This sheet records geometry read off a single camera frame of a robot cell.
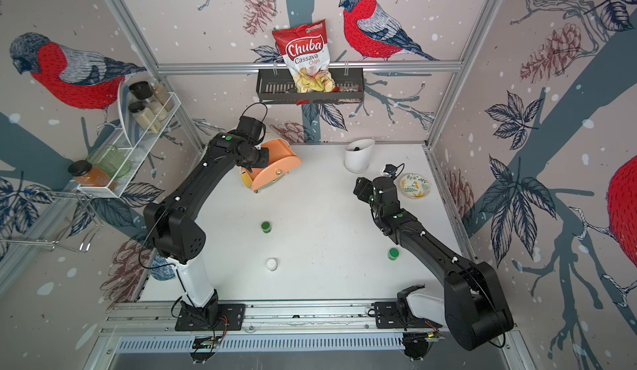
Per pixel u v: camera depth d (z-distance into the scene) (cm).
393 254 83
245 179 89
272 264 81
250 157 69
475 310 40
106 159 69
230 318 73
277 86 95
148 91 80
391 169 75
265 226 90
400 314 66
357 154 104
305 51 80
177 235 48
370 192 76
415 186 103
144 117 76
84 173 59
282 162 83
